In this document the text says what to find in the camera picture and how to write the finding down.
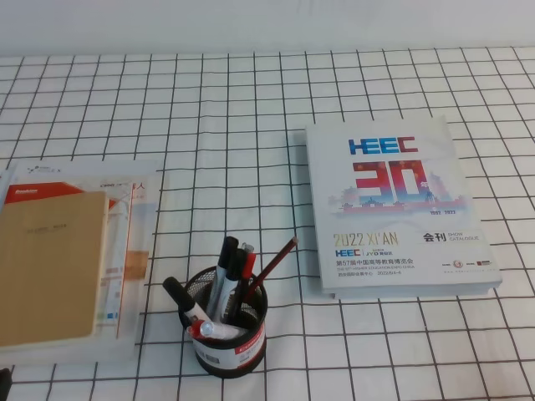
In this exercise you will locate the black capped white marker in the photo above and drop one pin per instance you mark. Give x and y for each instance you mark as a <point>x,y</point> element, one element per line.
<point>185,302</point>

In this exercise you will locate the red pen in holder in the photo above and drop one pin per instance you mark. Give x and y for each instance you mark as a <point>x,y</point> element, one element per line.
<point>246,275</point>

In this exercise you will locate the black mesh pen holder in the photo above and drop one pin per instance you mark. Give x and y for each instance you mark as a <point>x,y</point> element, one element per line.
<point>236,357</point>

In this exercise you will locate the red capped white pen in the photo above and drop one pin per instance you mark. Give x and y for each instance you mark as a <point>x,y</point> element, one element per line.
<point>214,331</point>

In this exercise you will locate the black marker tall left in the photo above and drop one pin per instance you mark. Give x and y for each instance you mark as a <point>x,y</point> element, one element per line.
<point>229,246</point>

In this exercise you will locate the black marker tall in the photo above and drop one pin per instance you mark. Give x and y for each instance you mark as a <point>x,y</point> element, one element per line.
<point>229,246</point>
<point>228,296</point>

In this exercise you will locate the black marker tall right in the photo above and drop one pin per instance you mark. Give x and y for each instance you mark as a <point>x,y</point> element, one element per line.
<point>228,296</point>

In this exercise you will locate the red pencil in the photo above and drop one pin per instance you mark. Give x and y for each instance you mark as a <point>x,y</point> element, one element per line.
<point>271,266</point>

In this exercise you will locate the white grid tablecloth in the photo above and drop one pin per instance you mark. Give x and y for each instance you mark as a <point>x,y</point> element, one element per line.
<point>227,130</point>

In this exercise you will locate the white HEEC catalogue book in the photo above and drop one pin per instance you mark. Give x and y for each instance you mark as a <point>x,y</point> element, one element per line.
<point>393,213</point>

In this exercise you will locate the white robotics manual brochure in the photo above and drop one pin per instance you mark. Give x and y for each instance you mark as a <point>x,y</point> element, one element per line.
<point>130,226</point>

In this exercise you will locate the white paper sheet bottom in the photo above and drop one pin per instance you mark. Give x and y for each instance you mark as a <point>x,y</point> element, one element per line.
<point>94,348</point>

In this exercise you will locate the tan kraft notebook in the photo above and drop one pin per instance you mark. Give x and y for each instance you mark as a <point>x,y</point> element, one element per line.
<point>51,253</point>

